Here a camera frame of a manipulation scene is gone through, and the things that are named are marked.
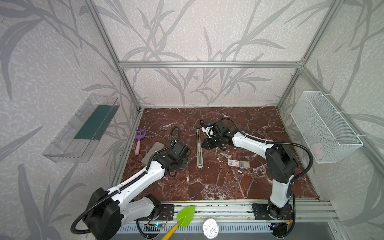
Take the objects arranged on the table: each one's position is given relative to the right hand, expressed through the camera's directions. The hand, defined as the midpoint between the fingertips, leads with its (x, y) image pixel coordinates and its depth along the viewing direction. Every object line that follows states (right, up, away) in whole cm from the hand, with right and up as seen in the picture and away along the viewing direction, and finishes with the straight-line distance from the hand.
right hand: (202, 141), depth 90 cm
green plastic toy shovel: (-9, -35, -18) cm, 41 cm away
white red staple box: (+22, -14, 0) cm, 26 cm away
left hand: (-9, -8, -7) cm, 14 cm away
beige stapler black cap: (-2, -7, +4) cm, 9 cm away
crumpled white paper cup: (+3, -35, -24) cm, 43 cm away
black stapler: (0, +10, +17) cm, 20 cm away
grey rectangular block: (-30, -5, +6) cm, 31 cm away
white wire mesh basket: (+53, +5, -28) cm, 60 cm away
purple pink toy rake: (-45, +1, +15) cm, 48 cm away
